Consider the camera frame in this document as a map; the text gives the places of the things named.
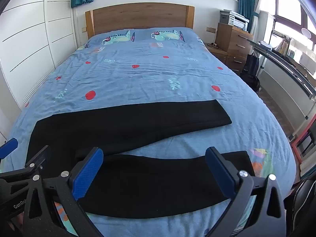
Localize wooden nightstand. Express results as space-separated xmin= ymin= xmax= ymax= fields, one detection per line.
xmin=206 ymin=43 xmax=247 ymax=74

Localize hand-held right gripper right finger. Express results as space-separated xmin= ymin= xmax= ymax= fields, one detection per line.
xmin=205 ymin=147 xmax=287 ymax=237

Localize wooden dresser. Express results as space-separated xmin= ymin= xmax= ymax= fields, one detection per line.
xmin=215 ymin=23 xmax=254 ymax=59

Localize black pants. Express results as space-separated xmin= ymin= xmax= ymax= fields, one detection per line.
xmin=25 ymin=99 xmax=255 ymax=219

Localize black office chair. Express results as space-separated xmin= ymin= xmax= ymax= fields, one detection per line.
xmin=289 ymin=178 xmax=316 ymax=237

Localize white wardrobe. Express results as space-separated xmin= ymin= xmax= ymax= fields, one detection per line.
xmin=0 ymin=0 xmax=77 ymax=119

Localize printed blue bedsheet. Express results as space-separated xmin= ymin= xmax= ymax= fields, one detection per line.
xmin=6 ymin=27 xmax=297 ymax=237

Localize white printer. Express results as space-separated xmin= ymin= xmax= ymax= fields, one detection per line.
xmin=219 ymin=9 xmax=250 ymax=32

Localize wooden headboard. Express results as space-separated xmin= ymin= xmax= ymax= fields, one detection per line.
xmin=85 ymin=2 xmax=195 ymax=40

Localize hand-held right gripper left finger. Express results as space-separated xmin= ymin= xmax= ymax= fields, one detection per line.
xmin=23 ymin=147 xmax=104 ymax=237

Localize black bag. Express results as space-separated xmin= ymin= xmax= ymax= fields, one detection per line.
xmin=241 ymin=53 xmax=261 ymax=92

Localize red metal frame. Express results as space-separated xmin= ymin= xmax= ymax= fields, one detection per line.
xmin=290 ymin=118 xmax=316 ymax=178

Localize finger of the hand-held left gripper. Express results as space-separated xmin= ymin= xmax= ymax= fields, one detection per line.
xmin=0 ymin=145 xmax=51 ymax=182
xmin=0 ymin=138 xmax=19 ymax=160

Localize desk with black rail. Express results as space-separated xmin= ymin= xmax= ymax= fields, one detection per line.
xmin=247 ymin=38 xmax=316 ymax=99

